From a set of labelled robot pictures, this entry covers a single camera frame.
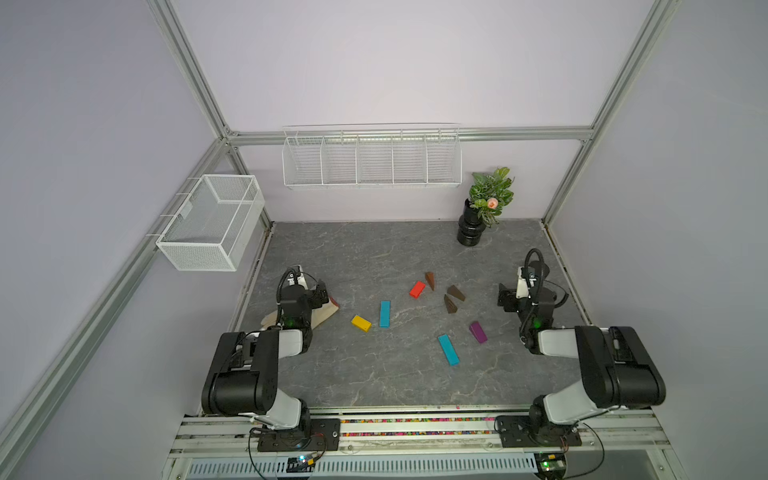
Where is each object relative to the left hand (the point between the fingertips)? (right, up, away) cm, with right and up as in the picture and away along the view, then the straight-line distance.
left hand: (307, 283), depth 93 cm
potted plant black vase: (+57, +27, -1) cm, 63 cm away
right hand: (+66, 0, +1) cm, 66 cm away
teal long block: (+25, -10, +1) cm, 26 cm away
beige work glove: (+3, -11, +1) cm, 11 cm away
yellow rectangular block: (+17, -12, -1) cm, 21 cm away
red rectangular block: (+35, -3, +9) cm, 36 cm away
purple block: (+53, -15, -2) cm, 55 cm away
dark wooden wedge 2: (+46, -7, +1) cm, 46 cm away
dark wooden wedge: (+47, -3, +7) cm, 48 cm away
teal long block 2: (+44, -19, -6) cm, 48 cm away
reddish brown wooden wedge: (+40, +1, +9) cm, 41 cm away
